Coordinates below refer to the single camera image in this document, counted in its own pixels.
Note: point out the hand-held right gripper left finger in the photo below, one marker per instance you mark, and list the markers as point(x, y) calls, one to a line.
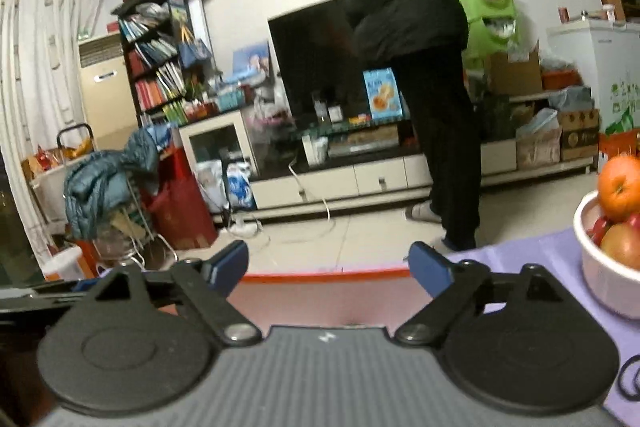
point(227, 266)

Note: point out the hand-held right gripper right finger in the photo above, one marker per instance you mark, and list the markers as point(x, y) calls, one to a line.
point(431, 266)

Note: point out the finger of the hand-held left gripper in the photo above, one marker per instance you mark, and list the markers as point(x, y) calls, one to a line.
point(82, 285)

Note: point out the orange cardboard box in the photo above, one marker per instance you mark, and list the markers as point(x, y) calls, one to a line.
point(325, 302)

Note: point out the white power strip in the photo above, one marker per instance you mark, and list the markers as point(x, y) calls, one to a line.
point(245, 225)

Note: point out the red bag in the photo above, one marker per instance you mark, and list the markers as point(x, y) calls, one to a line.
point(177, 207)

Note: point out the blue white plastic bag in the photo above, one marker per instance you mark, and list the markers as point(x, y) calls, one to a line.
point(241, 187)

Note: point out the blue jacket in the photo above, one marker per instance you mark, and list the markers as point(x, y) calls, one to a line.
point(100, 187)

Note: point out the white TV stand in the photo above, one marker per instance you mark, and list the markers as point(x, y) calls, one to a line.
point(380, 179)

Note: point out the purple floral tablecloth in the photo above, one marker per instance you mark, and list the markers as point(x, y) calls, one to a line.
point(550, 267)

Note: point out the white glass-door cabinet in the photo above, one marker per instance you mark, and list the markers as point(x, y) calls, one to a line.
point(215, 142)

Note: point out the dark red apple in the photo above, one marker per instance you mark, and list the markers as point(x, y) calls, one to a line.
point(597, 229)

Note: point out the white perforated basket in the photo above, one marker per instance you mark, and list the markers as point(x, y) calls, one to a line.
point(605, 282)

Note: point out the blue snack bag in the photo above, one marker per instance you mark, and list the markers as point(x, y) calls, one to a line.
point(382, 97)

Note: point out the floor standing air conditioner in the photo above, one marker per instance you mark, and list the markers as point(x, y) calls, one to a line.
point(107, 92)

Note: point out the brown printed carton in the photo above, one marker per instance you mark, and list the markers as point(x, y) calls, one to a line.
point(579, 134)

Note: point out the large orange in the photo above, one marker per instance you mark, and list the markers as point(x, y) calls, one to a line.
point(620, 187)

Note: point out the bookshelf with books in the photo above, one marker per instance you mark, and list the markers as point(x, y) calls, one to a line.
point(155, 72)

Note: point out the picture poster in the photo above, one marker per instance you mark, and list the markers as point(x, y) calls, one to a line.
point(250, 59)

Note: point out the brown cardboard box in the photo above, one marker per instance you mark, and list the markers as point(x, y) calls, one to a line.
point(515, 74)

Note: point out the white curtain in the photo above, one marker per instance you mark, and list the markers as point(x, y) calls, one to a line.
point(30, 82)

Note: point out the blue gift bag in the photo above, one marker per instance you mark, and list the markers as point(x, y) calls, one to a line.
point(195, 52)

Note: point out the black television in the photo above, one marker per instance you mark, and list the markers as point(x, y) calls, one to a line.
point(310, 57)

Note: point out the orange basin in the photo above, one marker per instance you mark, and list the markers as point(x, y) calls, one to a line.
point(561, 80)

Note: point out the green plastic cabinet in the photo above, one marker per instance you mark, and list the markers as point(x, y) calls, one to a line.
point(487, 22)

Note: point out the white chest freezer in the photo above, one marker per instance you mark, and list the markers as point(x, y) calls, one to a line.
point(610, 67)

